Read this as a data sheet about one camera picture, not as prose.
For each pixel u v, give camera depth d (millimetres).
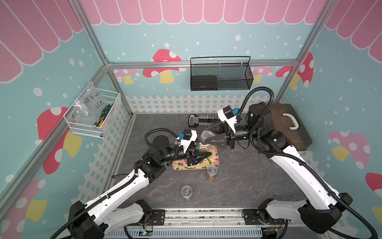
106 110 738
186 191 757
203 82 871
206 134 562
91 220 387
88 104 710
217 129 562
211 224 731
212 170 830
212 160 945
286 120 896
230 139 485
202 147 594
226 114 459
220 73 937
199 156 583
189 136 513
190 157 539
